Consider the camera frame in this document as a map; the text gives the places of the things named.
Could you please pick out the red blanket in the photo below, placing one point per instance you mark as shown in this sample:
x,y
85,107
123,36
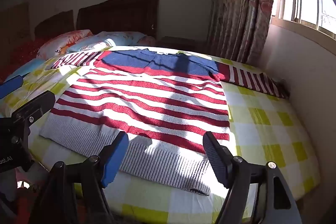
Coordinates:
x,y
23,49

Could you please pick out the dark wooden nightstand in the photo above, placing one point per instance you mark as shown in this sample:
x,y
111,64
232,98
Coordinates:
x,y
178,43

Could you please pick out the large dark wooden headboard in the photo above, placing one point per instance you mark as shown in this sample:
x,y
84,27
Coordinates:
x,y
118,14

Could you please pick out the small dark wooden headboard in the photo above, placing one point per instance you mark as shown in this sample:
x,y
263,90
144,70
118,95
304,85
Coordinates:
x,y
55,23

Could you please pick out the floral curtain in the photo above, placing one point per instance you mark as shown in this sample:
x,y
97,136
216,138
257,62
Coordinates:
x,y
241,8

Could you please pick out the bed with yellow checked sheet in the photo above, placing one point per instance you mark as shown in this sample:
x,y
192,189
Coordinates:
x,y
262,113

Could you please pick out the light blue pillow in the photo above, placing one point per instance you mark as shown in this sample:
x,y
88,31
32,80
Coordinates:
x,y
105,39

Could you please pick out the brown board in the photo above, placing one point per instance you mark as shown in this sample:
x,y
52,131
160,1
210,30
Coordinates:
x,y
14,27

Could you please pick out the light blue cloth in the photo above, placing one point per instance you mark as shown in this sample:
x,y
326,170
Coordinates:
x,y
29,66

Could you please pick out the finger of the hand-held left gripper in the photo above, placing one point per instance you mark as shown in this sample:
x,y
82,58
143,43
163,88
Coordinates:
x,y
10,86
35,106

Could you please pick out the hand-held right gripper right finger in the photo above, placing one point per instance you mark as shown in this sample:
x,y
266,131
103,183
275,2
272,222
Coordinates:
x,y
217,158

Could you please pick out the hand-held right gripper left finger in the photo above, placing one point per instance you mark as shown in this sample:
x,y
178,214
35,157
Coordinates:
x,y
115,158

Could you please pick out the red white striped sweater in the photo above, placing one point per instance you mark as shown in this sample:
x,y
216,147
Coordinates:
x,y
147,103

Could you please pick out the orange floral pillow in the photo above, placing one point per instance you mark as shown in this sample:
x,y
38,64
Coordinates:
x,y
60,43

